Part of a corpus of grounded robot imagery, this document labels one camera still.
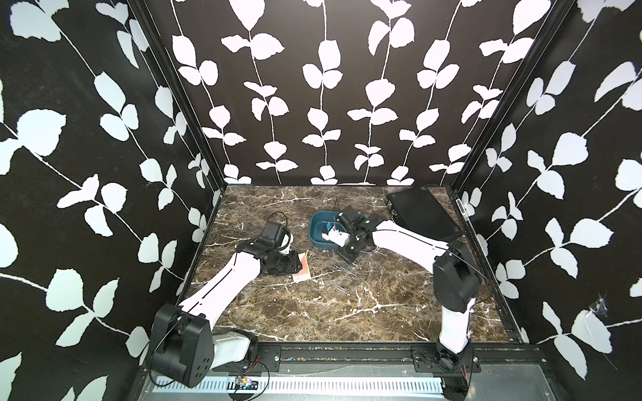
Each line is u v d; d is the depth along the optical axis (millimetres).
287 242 730
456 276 491
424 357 731
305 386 701
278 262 689
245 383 706
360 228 655
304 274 907
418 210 1113
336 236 794
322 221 1017
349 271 927
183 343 398
